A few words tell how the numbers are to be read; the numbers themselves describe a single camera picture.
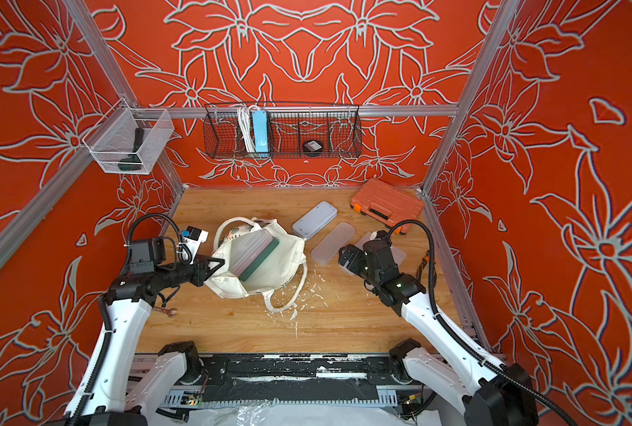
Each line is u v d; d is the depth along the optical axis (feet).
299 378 2.39
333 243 3.30
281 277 2.67
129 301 1.58
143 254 1.83
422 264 3.04
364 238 3.30
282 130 3.27
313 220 3.49
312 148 3.11
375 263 1.97
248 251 2.95
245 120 2.88
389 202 3.50
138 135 2.94
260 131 2.94
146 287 1.67
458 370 1.41
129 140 3.00
